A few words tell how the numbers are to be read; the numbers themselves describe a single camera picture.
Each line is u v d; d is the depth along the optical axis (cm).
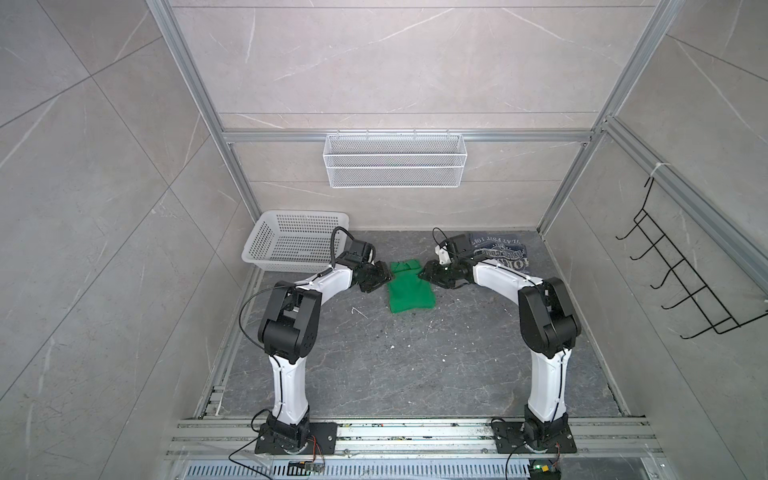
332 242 78
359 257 80
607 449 72
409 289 98
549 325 53
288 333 53
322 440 73
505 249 111
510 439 73
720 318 59
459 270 76
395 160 101
